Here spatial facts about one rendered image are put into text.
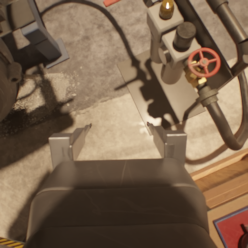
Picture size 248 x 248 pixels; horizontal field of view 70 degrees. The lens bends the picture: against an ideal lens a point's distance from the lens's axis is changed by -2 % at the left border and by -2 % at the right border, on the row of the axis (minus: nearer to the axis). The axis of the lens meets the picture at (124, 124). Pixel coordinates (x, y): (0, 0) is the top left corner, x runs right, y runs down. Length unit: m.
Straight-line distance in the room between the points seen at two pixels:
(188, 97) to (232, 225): 0.63
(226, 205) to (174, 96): 0.60
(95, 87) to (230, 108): 0.69
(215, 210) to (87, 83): 0.81
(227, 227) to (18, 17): 1.05
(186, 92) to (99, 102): 0.45
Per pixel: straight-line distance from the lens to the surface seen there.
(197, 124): 0.95
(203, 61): 0.47
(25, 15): 1.00
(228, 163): 0.86
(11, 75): 0.59
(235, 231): 0.50
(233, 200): 0.49
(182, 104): 0.94
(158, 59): 0.71
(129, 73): 0.98
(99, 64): 1.04
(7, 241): 0.83
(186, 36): 0.49
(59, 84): 1.07
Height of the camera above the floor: 0.90
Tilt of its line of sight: 80 degrees down
